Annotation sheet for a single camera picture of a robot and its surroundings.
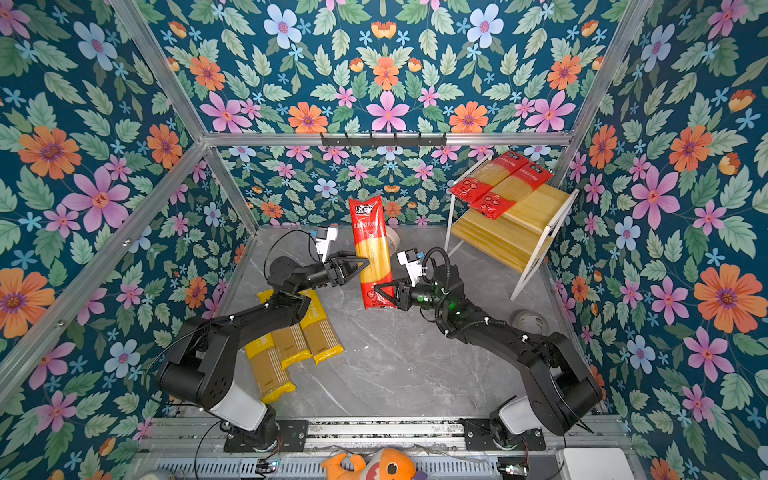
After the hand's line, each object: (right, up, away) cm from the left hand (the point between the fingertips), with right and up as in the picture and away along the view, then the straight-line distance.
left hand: (367, 259), depth 70 cm
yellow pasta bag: (-16, -24, +19) cm, 34 cm away
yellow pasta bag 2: (-26, -25, +19) cm, 41 cm away
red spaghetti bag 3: (+43, +22, +15) cm, 51 cm away
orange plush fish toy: (+4, -44, -7) cm, 45 cm away
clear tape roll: (+48, -20, +21) cm, 55 cm away
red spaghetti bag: (0, +6, +2) cm, 6 cm away
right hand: (+2, -7, +4) cm, 8 cm away
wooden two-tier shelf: (+36, +13, +9) cm, 39 cm away
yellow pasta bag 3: (-29, -33, +12) cm, 45 cm away
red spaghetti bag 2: (+32, +23, +15) cm, 42 cm away
